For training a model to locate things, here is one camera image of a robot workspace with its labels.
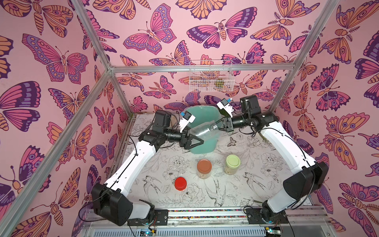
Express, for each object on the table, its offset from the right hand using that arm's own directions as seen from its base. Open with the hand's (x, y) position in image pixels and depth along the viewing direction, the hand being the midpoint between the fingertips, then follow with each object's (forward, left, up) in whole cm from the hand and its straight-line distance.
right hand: (214, 125), depth 69 cm
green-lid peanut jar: (-8, -12, -21) cm, 26 cm away
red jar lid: (-16, +17, -34) cm, 41 cm away
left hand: (-5, +6, -3) cm, 9 cm away
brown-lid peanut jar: (-10, +4, -24) cm, 26 cm away
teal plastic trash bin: (+21, +4, -14) cm, 25 cm away
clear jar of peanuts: (-3, +3, -1) cm, 4 cm away
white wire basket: (+42, -1, 0) cm, 42 cm away
